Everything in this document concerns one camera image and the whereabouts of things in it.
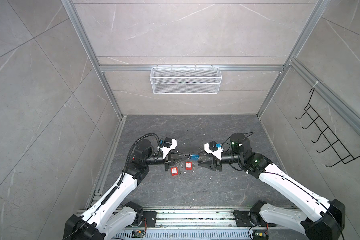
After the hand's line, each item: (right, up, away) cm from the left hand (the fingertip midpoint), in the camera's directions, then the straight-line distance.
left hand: (186, 154), depth 65 cm
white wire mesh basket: (0, +45, +36) cm, 57 cm away
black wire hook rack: (+67, +1, -3) cm, 67 cm away
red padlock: (-6, -14, +23) cm, 28 cm away
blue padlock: (+4, -1, -1) cm, 4 cm away
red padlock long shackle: (+2, -11, +24) cm, 27 cm away
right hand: (+6, -1, +2) cm, 7 cm away
